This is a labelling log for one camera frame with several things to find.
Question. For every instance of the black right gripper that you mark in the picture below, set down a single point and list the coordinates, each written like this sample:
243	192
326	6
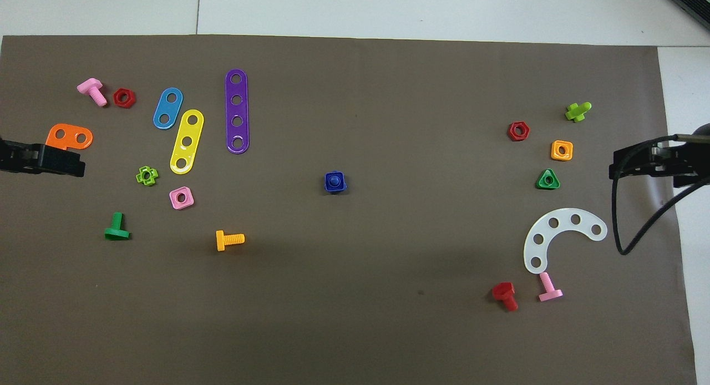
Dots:
685	157

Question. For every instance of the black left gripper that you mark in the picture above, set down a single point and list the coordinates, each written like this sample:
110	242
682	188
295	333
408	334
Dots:
16	157

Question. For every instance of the blue plastic bolt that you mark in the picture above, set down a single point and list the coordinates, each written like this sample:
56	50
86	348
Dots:
334	180

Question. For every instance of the blue square plastic nut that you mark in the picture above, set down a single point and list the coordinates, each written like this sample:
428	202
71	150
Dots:
343	186

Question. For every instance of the orange three-hole plastic plate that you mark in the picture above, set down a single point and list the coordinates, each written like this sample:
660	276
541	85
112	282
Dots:
69	135

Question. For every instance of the lime cross-shaped plastic nut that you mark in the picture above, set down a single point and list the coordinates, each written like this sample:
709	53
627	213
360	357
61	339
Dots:
140	177

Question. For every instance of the pink plastic bolt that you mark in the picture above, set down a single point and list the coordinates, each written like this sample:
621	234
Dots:
89	86
547	282

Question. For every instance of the green plastic bolt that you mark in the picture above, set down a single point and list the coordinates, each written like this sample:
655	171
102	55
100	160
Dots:
117	221

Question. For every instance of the red hexagonal plastic nut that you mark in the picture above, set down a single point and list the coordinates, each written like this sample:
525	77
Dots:
511	131
117	98

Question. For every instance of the lime plastic bolt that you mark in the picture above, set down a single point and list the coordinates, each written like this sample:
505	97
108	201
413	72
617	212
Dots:
577	112

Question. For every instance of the orange square plastic nut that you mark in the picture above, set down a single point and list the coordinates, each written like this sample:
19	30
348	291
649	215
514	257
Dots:
554	155

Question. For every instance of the white curved five-hole strip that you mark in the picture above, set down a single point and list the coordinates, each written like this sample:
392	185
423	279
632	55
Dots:
564	221

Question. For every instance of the green triangular plastic nut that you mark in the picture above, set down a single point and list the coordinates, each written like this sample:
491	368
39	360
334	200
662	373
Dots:
541	185

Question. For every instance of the blue two-hole plastic strip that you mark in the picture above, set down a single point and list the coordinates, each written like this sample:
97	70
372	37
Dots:
167	108

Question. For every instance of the yellow three-hole plastic strip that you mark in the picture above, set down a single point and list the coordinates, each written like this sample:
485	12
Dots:
190	131

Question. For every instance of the pink square plastic nut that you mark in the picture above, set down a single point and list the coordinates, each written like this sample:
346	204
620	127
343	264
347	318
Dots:
188	203

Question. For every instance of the purple four-hole plastic strip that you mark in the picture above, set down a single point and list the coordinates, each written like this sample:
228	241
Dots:
237	111

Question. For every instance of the orange plastic bolt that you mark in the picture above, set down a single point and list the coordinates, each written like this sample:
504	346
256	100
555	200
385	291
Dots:
233	239

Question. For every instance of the red plastic bolt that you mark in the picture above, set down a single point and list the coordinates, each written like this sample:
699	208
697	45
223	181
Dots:
503	290

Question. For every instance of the brown table mat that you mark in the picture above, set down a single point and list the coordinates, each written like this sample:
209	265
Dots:
355	296

